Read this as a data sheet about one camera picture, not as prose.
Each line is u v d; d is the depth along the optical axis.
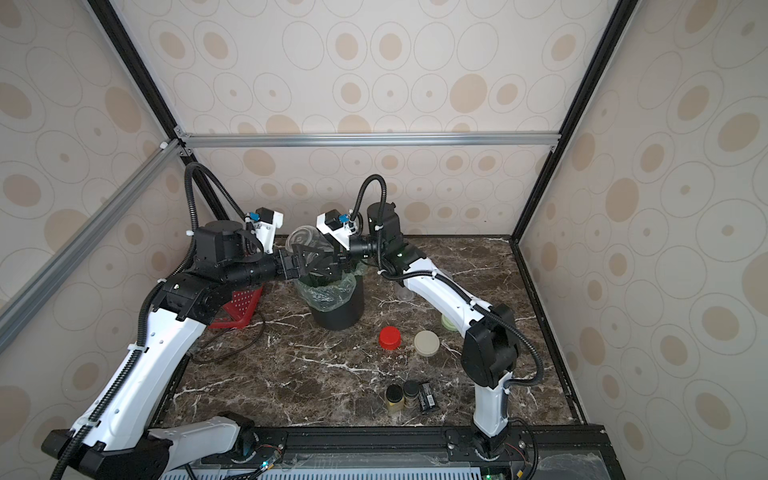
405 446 0.74
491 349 0.47
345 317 0.97
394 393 0.75
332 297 0.76
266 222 0.57
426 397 0.81
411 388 0.73
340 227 0.59
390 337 0.92
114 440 0.36
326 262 0.62
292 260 0.57
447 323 0.95
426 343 0.90
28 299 0.53
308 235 0.63
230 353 0.89
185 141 0.90
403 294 1.02
